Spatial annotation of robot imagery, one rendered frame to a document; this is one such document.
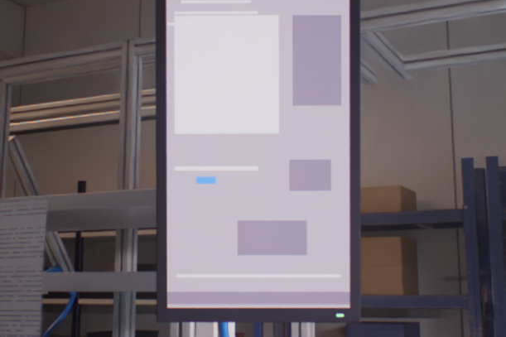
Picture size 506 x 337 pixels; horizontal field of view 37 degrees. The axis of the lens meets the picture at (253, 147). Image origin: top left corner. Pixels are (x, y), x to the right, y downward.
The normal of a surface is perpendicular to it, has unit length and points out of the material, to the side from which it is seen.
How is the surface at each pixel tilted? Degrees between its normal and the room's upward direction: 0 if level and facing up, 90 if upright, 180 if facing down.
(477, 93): 90
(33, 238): 88
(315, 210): 101
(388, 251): 90
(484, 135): 90
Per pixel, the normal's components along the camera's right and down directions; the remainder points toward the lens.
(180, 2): -0.01, 0.00
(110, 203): -0.44, -0.17
